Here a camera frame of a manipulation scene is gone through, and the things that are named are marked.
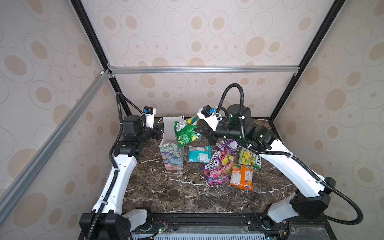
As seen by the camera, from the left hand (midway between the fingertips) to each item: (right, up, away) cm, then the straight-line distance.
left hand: (166, 122), depth 73 cm
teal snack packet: (+17, -19, +22) cm, 34 cm away
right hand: (+16, -2, -10) cm, 19 cm away
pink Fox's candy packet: (+27, -27, +15) cm, 41 cm away
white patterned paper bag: (+1, -17, +7) cm, 18 cm away
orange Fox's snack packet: (+41, -31, +15) cm, 54 cm away
